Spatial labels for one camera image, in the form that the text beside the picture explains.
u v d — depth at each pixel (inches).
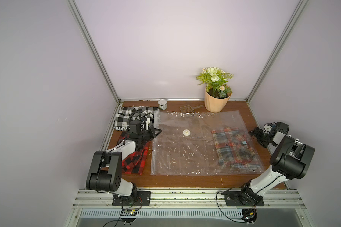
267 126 34.3
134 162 33.3
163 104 43.5
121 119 41.8
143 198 28.7
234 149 35.1
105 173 17.4
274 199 29.2
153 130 31.2
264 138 31.4
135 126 28.0
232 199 28.6
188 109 44.8
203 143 36.2
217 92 41.7
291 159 19.2
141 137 30.3
